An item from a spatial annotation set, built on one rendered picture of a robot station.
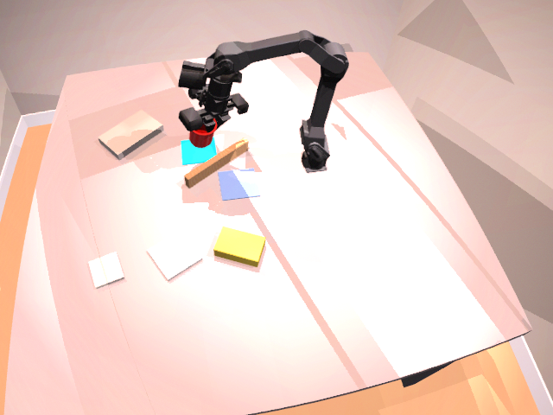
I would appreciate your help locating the tan wooden beam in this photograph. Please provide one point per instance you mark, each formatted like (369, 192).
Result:
(215, 163)

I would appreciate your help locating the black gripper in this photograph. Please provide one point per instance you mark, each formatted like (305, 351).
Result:
(214, 108)

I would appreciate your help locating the red cup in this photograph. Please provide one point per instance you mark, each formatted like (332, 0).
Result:
(200, 138)

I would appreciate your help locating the yellow rectangular block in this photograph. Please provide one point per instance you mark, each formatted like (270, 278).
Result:
(245, 248)

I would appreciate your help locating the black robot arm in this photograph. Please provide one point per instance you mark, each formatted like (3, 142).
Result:
(223, 67)

